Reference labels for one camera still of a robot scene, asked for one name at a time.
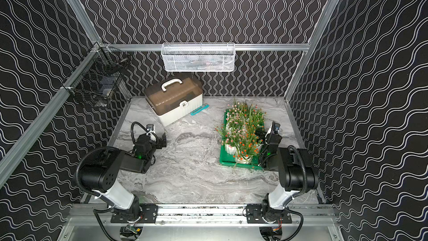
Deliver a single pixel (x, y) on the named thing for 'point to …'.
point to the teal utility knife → (199, 109)
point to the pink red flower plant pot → (230, 140)
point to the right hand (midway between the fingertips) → (267, 129)
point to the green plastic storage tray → (228, 159)
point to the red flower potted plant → (247, 148)
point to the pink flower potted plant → (235, 112)
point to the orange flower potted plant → (254, 144)
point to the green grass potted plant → (255, 118)
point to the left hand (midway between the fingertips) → (155, 131)
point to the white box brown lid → (174, 97)
